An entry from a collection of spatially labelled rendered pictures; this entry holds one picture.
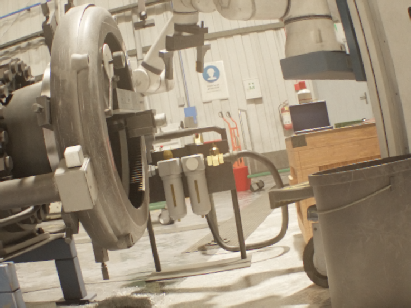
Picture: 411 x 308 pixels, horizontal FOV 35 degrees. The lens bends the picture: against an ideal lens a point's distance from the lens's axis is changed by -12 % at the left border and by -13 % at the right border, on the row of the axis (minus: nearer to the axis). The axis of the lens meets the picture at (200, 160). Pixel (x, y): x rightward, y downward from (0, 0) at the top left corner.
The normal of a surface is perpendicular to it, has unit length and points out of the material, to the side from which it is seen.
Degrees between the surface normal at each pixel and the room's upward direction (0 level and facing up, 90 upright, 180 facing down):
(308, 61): 90
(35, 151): 108
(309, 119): 84
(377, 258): 93
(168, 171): 90
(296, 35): 68
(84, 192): 113
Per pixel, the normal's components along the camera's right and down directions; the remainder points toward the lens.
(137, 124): -0.08, 0.06
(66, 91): -0.10, -0.16
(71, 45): -0.15, -0.48
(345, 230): -0.64, 0.17
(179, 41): 0.66, 0.29
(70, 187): -0.01, 0.39
